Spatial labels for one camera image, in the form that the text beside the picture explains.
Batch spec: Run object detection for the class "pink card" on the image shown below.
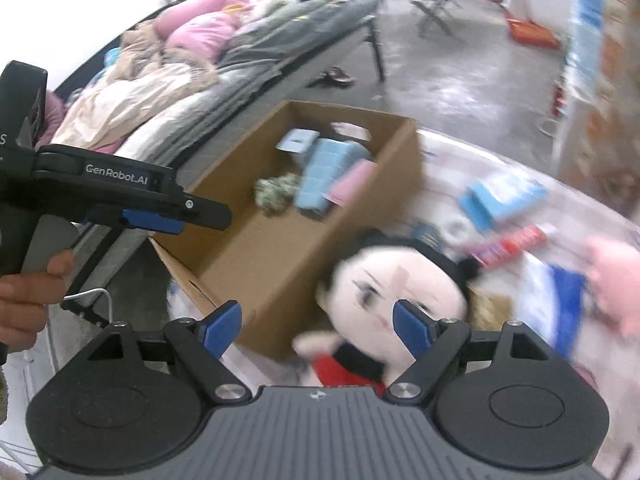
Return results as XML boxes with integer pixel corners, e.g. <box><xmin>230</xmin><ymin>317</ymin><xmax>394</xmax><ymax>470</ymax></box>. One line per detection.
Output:
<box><xmin>327</xmin><ymin>160</ymin><xmax>378</xmax><ymax>206</ymax></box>

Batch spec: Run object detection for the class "person's left hand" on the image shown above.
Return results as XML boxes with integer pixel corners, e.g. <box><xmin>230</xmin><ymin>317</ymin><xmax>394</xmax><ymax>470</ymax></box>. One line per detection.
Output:
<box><xmin>0</xmin><ymin>250</ymin><xmax>76</xmax><ymax>357</ymax></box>

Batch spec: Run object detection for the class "bed with blankets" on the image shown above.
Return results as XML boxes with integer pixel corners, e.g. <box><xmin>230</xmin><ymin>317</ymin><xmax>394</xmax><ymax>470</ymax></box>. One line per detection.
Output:
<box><xmin>115</xmin><ymin>0</ymin><xmax>381</xmax><ymax>161</ymax></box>

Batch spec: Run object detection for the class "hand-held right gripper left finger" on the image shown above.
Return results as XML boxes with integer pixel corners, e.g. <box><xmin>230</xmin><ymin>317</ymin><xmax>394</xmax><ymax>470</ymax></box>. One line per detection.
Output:
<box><xmin>87</xmin><ymin>300</ymin><xmax>251</xmax><ymax>403</ymax></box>

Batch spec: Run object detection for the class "green floral cloth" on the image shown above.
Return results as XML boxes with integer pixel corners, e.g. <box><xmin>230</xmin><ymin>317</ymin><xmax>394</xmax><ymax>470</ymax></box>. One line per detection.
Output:
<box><xmin>254</xmin><ymin>172</ymin><xmax>301</xmax><ymax>213</ymax></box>

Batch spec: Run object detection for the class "mauve garment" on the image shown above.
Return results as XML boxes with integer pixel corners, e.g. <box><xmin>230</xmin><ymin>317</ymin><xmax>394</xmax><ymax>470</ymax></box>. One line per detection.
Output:
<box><xmin>37</xmin><ymin>91</ymin><xmax>68</xmax><ymax>150</ymax></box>

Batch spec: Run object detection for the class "teal checked towel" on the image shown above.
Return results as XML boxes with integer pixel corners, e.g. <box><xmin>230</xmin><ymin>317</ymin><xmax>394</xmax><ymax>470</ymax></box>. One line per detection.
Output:
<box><xmin>294</xmin><ymin>138</ymin><xmax>373</xmax><ymax>213</ymax></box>

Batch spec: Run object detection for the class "blue and white tissue pack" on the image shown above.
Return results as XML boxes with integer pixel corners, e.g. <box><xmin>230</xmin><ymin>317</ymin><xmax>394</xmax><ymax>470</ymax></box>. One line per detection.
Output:
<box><xmin>520</xmin><ymin>260</ymin><xmax>593</xmax><ymax>356</ymax></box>

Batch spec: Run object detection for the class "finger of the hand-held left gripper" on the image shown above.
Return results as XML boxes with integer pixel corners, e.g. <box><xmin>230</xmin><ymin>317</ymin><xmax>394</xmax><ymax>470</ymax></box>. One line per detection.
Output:
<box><xmin>120</xmin><ymin>185</ymin><xmax>233</xmax><ymax>236</ymax></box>

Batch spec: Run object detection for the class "pink quilt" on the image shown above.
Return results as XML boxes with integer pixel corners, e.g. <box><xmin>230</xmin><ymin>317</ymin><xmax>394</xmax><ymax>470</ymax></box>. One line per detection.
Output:
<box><xmin>155</xmin><ymin>0</ymin><xmax>258</xmax><ymax>63</ymax></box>

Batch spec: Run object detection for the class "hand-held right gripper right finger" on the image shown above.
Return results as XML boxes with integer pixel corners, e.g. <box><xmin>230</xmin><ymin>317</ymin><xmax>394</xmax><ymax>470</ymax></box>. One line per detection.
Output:
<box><xmin>385</xmin><ymin>299</ymin><xmax>551</xmax><ymax>403</ymax></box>

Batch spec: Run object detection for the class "black-haired plush doll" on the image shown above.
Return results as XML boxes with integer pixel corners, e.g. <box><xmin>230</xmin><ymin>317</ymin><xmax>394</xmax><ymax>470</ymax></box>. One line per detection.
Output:
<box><xmin>292</xmin><ymin>229</ymin><xmax>481</xmax><ymax>396</ymax></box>

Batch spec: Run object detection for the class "red toothpaste tube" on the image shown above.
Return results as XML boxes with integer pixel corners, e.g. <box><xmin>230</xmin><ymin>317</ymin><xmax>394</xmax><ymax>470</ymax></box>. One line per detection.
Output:
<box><xmin>462</xmin><ymin>223</ymin><xmax>558</xmax><ymax>268</ymax></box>

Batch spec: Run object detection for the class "orange plastic item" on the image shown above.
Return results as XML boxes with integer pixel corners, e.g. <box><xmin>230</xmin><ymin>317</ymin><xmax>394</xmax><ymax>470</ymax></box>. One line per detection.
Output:
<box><xmin>507</xmin><ymin>15</ymin><xmax>561</xmax><ymax>51</ymax></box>

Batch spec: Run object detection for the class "beige coat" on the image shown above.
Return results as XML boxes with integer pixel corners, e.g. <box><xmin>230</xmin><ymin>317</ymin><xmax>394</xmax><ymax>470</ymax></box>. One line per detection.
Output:
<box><xmin>50</xmin><ymin>20</ymin><xmax>221</xmax><ymax>151</ymax></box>

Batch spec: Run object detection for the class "brown cardboard box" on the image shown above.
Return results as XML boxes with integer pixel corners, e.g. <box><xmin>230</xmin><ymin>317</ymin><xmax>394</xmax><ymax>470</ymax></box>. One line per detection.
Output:
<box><xmin>149</xmin><ymin>100</ymin><xmax>423</xmax><ymax>361</ymax></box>

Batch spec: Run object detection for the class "blue and white box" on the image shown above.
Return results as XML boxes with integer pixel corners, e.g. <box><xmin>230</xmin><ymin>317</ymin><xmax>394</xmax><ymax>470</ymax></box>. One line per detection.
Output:
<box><xmin>457</xmin><ymin>167</ymin><xmax>548</xmax><ymax>233</ymax></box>

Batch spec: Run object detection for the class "blue plastic bag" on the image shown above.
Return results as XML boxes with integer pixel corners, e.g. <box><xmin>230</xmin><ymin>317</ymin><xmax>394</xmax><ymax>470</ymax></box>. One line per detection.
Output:
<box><xmin>572</xmin><ymin>0</ymin><xmax>608</xmax><ymax>36</ymax></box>

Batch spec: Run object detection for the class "white tape roll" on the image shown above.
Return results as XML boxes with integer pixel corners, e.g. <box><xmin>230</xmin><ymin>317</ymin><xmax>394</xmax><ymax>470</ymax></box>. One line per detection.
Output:
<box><xmin>440</xmin><ymin>212</ymin><xmax>473</xmax><ymax>243</ymax></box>

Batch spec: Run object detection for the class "pink plush pig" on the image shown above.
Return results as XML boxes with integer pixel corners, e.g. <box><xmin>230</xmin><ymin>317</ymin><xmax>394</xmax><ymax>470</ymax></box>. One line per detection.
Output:
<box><xmin>585</xmin><ymin>237</ymin><xmax>640</xmax><ymax>338</ymax></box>

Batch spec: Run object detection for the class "folding stool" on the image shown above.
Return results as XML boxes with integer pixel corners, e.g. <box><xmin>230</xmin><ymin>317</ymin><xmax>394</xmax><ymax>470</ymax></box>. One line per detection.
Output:
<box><xmin>410</xmin><ymin>0</ymin><xmax>463</xmax><ymax>38</ymax></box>

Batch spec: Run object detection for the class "yogurt cup with foil lid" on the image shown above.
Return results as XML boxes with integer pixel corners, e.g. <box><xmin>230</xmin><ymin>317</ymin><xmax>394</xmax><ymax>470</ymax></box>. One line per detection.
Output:
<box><xmin>276</xmin><ymin>129</ymin><xmax>321</xmax><ymax>153</ymax></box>

